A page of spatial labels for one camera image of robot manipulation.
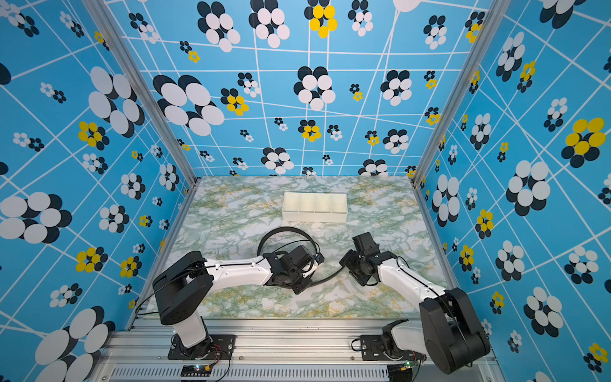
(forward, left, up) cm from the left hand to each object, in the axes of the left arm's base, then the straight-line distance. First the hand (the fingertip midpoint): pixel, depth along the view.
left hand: (311, 278), depth 87 cm
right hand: (+4, -14, +2) cm, 14 cm away
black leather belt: (+19, +2, +1) cm, 19 cm away
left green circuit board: (-27, +35, -4) cm, 45 cm away
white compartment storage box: (+35, -1, -2) cm, 35 cm away
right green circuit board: (-28, -27, -2) cm, 39 cm away
